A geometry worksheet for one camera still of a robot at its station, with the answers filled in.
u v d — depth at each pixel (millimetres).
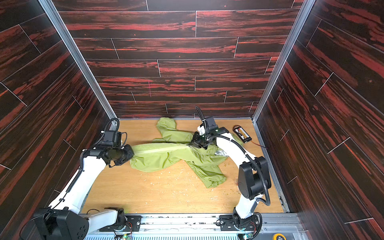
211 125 692
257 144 1050
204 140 737
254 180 464
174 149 842
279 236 689
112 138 602
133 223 738
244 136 1070
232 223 732
